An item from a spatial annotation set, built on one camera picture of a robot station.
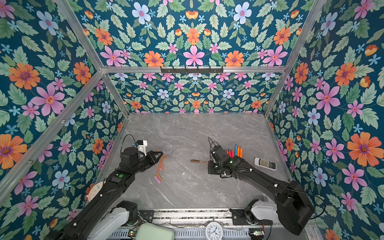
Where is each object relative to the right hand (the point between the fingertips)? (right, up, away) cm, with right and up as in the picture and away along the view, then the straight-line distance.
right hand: (208, 168), depth 82 cm
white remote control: (+36, 0, +9) cm, 37 cm away
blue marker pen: (+19, +7, +16) cm, 27 cm away
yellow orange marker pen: (+23, +6, +16) cm, 28 cm away
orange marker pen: (+21, +7, +16) cm, 27 cm away
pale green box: (-27, -26, -13) cm, 40 cm away
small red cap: (-31, -3, +9) cm, 32 cm away
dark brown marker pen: (-6, +1, +12) cm, 13 cm away
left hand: (-23, +11, -6) cm, 26 cm away
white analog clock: (+2, -25, -15) cm, 29 cm away
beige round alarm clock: (-62, -12, -2) cm, 63 cm away
